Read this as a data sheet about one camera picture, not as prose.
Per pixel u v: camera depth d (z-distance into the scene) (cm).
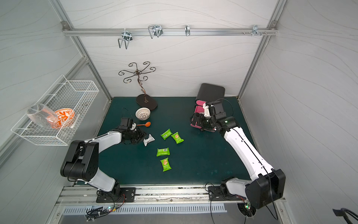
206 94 101
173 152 89
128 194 74
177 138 94
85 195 75
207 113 69
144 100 115
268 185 38
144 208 70
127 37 78
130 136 79
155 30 76
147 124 102
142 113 108
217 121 57
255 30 77
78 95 80
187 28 71
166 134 97
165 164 84
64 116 66
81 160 45
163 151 88
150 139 93
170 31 79
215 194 74
